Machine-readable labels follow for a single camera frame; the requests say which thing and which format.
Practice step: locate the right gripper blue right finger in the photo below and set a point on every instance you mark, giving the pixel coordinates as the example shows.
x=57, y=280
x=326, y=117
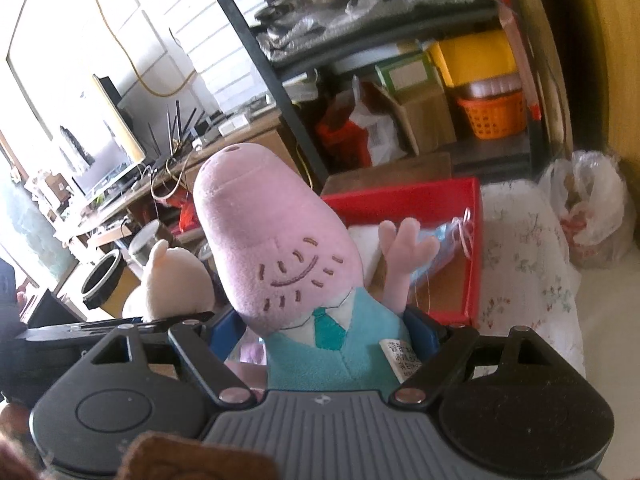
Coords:
x=424, y=333

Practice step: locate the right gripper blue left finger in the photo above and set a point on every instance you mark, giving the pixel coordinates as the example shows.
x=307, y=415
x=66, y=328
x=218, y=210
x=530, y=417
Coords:
x=224, y=329

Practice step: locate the pink pig plush toy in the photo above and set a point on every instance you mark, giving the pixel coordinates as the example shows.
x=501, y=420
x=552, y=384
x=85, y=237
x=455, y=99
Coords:
x=295, y=277

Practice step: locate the red cardboard tray box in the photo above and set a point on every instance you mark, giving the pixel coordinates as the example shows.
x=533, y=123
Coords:
x=452, y=294

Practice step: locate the beige plush bun toy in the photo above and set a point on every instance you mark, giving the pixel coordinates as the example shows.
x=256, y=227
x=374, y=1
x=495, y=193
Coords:
x=174, y=283

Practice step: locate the blue face mask in box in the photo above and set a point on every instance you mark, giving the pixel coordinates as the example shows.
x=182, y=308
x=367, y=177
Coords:
x=454, y=236

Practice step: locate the white sponge block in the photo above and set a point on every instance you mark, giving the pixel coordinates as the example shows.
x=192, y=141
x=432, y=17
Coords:
x=367, y=242

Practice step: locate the floral tablecloth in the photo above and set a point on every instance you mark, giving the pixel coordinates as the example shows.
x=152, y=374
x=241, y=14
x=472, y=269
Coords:
x=527, y=278

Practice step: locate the stainless steel thermos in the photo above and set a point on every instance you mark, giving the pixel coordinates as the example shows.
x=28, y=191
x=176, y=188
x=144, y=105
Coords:
x=144, y=240

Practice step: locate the yellow beverage can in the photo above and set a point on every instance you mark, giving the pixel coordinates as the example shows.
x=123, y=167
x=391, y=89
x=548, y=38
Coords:
x=109, y=284

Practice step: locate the wooden TV cabinet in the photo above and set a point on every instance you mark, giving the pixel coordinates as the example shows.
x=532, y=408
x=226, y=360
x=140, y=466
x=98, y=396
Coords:
x=270, y=131

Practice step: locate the wooden board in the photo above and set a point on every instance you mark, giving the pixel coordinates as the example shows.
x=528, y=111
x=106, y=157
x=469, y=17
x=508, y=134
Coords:
x=411, y=170

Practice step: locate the black wifi router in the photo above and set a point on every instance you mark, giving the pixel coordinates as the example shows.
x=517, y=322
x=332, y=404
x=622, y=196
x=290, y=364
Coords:
x=177, y=129

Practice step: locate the red and white bag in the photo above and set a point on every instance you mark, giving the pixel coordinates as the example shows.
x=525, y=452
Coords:
x=358, y=129

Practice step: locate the white plastic bag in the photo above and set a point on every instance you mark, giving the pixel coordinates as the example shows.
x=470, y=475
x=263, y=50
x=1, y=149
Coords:
x=589, y=195

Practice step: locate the brown cardboard box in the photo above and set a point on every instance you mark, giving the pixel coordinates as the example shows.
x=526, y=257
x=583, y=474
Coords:
x=423, y=114

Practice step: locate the television monitor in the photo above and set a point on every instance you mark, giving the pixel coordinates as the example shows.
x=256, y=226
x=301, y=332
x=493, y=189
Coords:
x=85, y=124

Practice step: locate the orange plastic basket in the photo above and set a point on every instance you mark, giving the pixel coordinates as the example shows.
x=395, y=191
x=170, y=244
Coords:
x=496, y=117

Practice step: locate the green carton box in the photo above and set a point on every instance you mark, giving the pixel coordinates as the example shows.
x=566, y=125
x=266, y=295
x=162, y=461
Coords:
x=406, y=72

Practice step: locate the yellow box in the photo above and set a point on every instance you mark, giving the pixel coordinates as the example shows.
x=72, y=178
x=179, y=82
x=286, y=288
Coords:
x=464, y=59

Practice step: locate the black metal shelf rack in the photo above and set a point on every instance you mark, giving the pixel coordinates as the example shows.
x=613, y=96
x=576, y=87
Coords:
x=305, y=58

